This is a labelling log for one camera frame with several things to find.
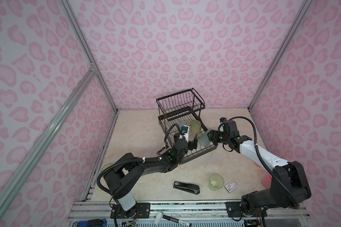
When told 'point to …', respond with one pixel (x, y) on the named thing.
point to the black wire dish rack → (181, 117)
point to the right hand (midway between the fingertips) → (212, 134)
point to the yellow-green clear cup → (196, 127)
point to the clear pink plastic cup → (191, 136)
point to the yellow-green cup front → (216, 182)
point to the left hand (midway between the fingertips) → (191, 133)
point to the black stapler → (192, 188)
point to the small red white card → (231, 186)
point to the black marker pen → (160, 216)
